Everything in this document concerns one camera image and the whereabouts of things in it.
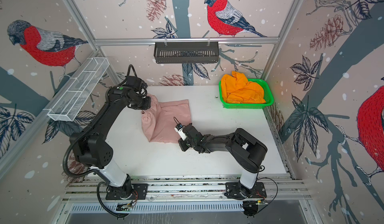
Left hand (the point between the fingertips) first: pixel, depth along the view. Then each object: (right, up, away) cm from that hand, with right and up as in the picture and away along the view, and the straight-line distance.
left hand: (148, 105), depth 84 cm
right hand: (+16, -23, +5) cm, 29 cm away
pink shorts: (+2, -12, +16) cm, 20 cm away
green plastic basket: (+80, +5, +23) cm, 83 cm away
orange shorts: (+57, +12, +27) cm, 65 cm away
